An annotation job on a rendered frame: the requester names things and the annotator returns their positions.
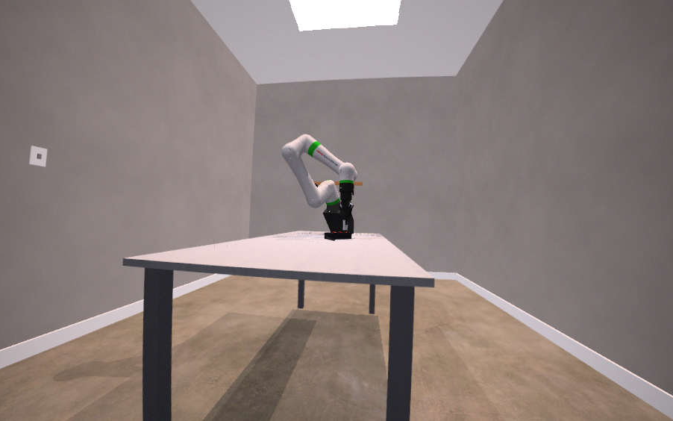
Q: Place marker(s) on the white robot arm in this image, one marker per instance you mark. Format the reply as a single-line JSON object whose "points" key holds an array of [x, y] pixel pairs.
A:
{"points": [[326, 192]]}

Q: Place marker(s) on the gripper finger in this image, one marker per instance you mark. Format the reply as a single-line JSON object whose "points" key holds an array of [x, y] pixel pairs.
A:
{"points": [[342, 212], [347, 215]]}

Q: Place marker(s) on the black power strip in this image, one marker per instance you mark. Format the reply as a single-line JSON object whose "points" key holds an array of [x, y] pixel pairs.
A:
{"points": [[337, 235]]}

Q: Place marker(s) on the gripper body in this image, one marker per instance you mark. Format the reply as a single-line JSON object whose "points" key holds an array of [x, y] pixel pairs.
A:
{"points": [[346, 198]]}

